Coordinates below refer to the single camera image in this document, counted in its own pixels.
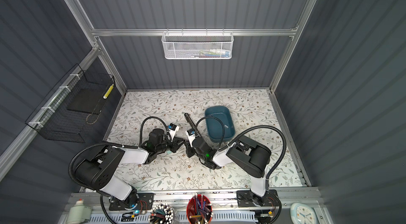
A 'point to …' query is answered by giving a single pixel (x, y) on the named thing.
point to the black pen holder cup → (163, 213)
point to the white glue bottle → (79, 213)
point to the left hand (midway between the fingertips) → (184, 140)
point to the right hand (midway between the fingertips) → (186, 144)
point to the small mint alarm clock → (169, 152)
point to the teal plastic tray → (214, 125)
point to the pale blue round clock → (302, 214)
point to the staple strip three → (227, 127)
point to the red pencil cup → (199, 210)
